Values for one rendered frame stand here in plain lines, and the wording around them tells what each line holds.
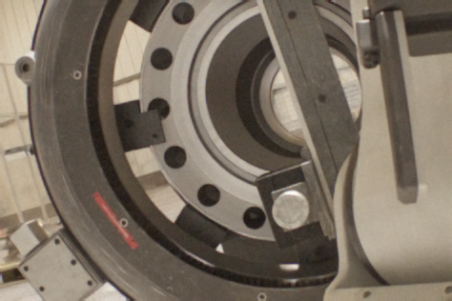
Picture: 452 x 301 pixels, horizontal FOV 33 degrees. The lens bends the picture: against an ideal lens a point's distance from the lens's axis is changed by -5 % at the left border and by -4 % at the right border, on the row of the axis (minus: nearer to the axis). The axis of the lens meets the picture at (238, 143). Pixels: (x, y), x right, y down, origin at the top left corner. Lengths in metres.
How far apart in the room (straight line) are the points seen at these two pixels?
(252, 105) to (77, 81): 0.79
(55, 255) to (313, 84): 0.46
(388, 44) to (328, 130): 0.78
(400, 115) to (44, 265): 0.98
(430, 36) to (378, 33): 0.03
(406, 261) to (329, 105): 0.50
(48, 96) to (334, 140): 0.40
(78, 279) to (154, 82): 0.32
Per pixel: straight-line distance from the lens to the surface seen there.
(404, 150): 0.25
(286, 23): 1.04
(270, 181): 1.00
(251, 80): 1.84
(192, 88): 1.22
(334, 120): 1.04
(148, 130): 1.21
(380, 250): 0.57
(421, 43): 0.30
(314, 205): 0.99
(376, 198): 0.56
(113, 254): 1.12
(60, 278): 1.19
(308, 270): 1.14
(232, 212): 1.21
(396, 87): 0.26
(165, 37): 1.22
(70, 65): 1.12
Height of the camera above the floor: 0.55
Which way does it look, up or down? level
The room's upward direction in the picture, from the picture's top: 17 degrees counter-clockwise
